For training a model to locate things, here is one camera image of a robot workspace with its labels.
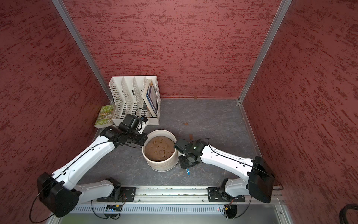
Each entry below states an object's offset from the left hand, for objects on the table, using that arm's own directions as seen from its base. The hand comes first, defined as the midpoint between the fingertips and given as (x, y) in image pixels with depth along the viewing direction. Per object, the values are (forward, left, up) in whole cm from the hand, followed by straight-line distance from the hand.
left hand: (144, 141), depth 78 cm
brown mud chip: (+23, -25, -17) cm, 38 cm away
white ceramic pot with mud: (-5, -8, -4) cm, 10 cm away
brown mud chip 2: (+12, -28, -16) cm, 34 cm away
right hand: (-12, -24, -8) cm, 28 cm away
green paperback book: (+25, +38, -12) cm, 47 cm away
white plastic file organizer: (+43, +14, -6) cm, 46 cm away
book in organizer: (+30, +1, +8) cm, 31 cm away
